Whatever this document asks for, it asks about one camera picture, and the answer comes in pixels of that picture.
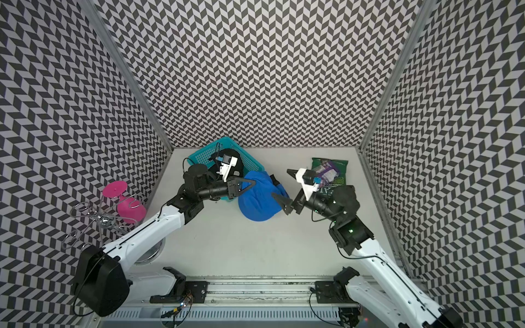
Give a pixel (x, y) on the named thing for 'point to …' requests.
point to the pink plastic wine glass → (130, 210)
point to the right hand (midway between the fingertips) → (282, 184)
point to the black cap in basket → (215, 165)
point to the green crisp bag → (341, 165)
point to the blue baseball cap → (258, 203)
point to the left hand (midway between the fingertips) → (253, 186)
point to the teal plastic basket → (250, 163)
